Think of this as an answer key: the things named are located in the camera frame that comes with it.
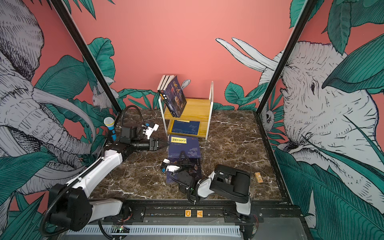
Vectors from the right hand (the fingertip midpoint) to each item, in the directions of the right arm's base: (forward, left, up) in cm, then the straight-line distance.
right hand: (183, 150), depth 79 cm
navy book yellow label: (+24, 0, -10) cm, 27 cm away
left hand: (0, +8, +7) cm, 10 cm away
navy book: (+6, -3, -3) cm, 7 cm away
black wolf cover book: (+21, +9, +18) cm, 29 cm away
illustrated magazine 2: (-10, +9, -16) cm, 21 cm away
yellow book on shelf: (+23, +12, -11) cm, 28 cm away
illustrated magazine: (+28, +5, +15) cm, 32 cm away
